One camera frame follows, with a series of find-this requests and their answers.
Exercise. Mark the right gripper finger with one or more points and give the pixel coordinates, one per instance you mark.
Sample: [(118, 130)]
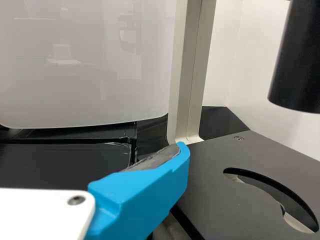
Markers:
[(140, 200)]

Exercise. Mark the black platform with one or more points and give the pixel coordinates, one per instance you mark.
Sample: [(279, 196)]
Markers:
[(75, 136)]

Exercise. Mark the cream microscope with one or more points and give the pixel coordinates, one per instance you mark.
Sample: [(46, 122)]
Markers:
[(250, 200)]

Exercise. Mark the white box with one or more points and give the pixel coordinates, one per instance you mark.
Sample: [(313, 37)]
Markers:
[(75, 62)]

